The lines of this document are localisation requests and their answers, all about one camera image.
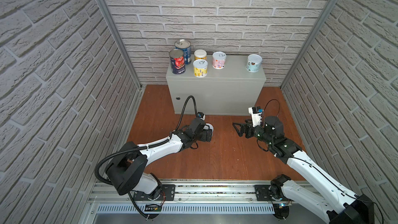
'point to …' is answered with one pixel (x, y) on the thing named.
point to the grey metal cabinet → (232, 89)
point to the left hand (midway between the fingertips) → (206, 128)
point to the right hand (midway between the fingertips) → (240, 121)
